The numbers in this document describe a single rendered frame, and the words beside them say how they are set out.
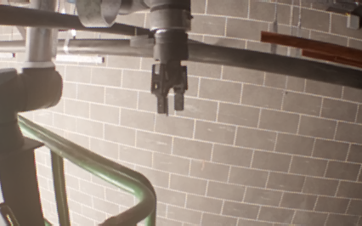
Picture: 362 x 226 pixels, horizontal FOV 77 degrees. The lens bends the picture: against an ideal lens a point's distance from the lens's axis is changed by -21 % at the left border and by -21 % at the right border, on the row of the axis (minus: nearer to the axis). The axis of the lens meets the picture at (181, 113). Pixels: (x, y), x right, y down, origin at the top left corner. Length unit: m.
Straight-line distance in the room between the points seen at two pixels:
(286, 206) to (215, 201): 0.78
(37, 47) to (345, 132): 2.61
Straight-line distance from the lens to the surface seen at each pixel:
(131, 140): 3.03
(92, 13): 0.42
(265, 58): 1.23
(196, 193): 3.00
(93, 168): 0.87
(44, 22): 0.64
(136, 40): 0.62
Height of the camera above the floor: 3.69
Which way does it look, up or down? 13 degrees down
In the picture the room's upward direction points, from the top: 5 degrees clockwise
